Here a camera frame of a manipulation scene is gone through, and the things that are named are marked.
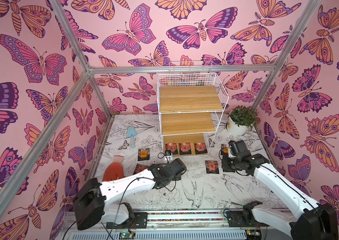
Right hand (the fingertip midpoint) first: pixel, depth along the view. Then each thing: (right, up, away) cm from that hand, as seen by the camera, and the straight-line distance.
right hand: (221, 162), depth 82 cm
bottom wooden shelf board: (-13, +12, +22) cm, 28 cm away
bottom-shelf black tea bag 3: (-8, +6, +15) cm, 18 cm away
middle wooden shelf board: (-22, +22, -1) cm, 31 cm away
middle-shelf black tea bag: (-2, -5, +10) cm, 11 cm away
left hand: (-25, -4, -1) cm, 25 cm away
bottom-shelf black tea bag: (-26, +6, +18) cm, 32 cm away
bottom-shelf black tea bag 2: (-19, +5, +17) cm, 26 cm away
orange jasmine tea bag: (-46, +2, +15) cm, 48 cm away
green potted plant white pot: (+16, +25, +11) cm, 31 cm away
